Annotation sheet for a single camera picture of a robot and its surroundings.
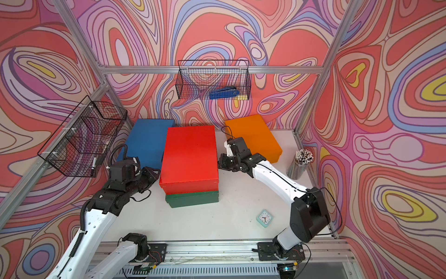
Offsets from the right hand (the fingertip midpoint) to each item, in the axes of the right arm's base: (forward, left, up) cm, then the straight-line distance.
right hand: (217, 168), depth 81 cm
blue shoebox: (+31, +46, -11) cm, 57 cm away
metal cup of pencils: (+4, -43, 0) cm, 43 cm away
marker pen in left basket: (-5, +52, +9) cm, 53 cm away
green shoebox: (-9, +14, -14) cm, 21 cm away
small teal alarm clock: (-19, -22, -15) cm, 33 cm away
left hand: (-5, +23, +6) cm, 24 cm away
